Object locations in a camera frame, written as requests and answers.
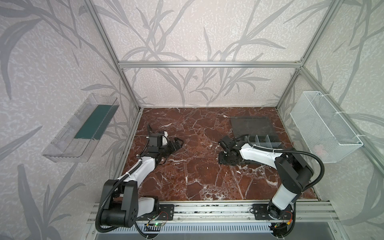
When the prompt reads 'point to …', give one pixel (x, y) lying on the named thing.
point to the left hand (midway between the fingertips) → (179, 144)
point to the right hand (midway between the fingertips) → (220, 160)
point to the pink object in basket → (319, 151)
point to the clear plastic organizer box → (259, 129)
